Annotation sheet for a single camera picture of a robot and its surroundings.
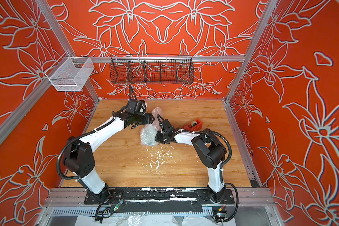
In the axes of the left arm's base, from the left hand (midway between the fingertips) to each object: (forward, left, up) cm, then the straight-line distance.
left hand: (151, 117), depth 87 cm
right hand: (-7, -2, -13) cm, 15 cm away
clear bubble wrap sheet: (-6, +2, -8) cm, 10 cm away
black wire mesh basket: (+35, +4, +13) cm, 38 cm away
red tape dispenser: (+3, -29, -11) cm, 31 cm away
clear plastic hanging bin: (+21, +57, +16) cm, 62 cm away
